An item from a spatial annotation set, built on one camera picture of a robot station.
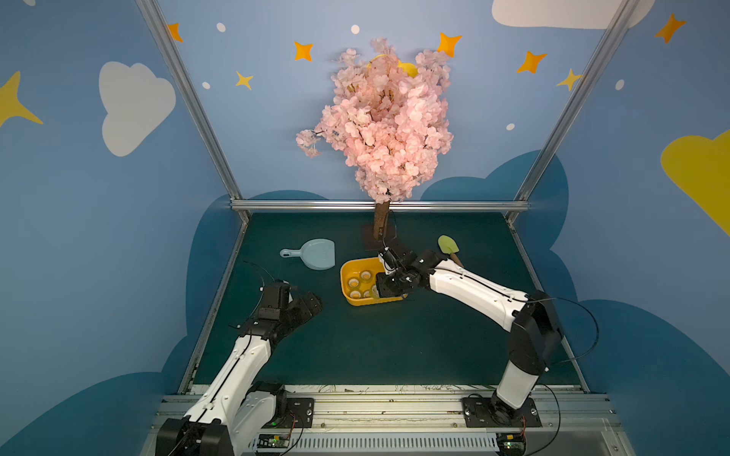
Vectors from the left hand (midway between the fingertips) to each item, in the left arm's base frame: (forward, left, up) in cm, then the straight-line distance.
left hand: (312, 303), depth 85 cm
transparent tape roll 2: (+8, -12, -8) cm, 16 cm away
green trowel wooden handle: (+31, -49, -9) cm, 59 cm away
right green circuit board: (-33, -56, -11) cm, 66 cm away
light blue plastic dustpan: (+27, +3, -11) cm, 29 cm away
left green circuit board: (-34, +7, -10) cm, 36 cm away
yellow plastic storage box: (+17, -12, -6) cm, 22 cm away
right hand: (+4, -21, +4) cm, 22 cm away
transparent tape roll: (+13, -12, -8) cm, 19 cm away
